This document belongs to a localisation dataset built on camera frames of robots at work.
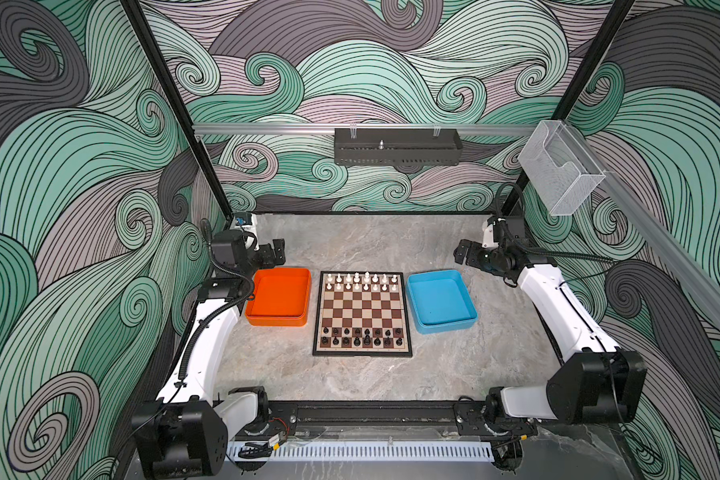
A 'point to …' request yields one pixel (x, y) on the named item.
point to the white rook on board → (329, 279)
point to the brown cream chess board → (361, 314)
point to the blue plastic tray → (439, 301)
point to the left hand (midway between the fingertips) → (267, 238)
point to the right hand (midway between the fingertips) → (471, 255)
